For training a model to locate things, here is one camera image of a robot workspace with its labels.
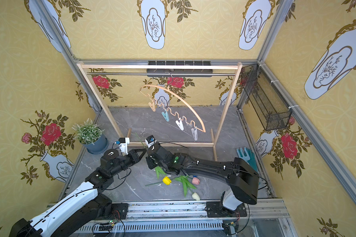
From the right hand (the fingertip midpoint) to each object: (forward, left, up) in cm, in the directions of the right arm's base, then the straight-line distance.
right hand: (147, 159), depth 76 cm
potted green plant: (+13, +35, 0) cm, 38 cm away
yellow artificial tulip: (-9, -10, -4) cm, 14 cm away
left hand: (+4, 0, +2) cm, 4 cm away
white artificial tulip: (-8, -20, -13) cm, 25 cm away
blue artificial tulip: (-3, -25, -14) cm, 29 cm away
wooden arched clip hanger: (+57, -7, -12) cm, 59 cm away
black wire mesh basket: (+32, -67, +10) cm, 75 cm away
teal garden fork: (+10, -56, -15) cm, 59 cm away
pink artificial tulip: (-6, -26, -13) cm, 29 cm away
